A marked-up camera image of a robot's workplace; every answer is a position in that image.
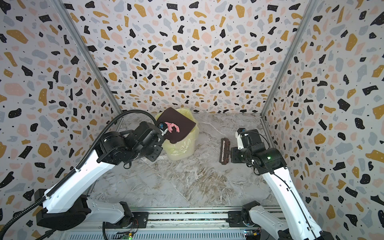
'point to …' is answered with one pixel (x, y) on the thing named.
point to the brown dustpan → (184, 124)
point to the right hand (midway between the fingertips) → (231, 150)
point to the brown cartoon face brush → (224, 152)
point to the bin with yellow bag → (184, 150)
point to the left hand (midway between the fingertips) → (158, 143)
